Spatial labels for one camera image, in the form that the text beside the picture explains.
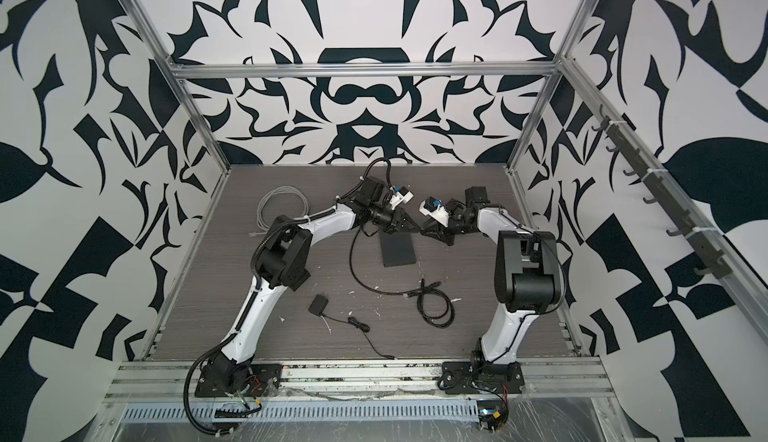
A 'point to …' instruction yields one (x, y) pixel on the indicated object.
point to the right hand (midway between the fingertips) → (429, 224)
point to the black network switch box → (397, 248)
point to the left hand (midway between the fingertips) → (424, 224)
